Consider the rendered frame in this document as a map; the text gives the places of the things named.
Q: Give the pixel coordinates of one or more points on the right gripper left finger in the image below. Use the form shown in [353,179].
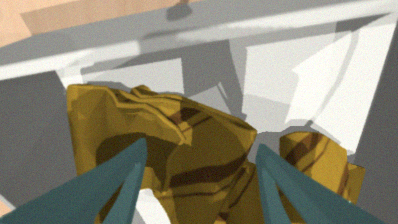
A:
[79,200]

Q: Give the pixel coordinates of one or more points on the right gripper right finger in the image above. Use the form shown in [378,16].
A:
[315,203]

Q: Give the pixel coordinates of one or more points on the yellow striped necktie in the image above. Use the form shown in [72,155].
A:
[197,165]

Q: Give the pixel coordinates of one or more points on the white rectangular tray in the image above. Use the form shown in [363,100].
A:
[337,78]

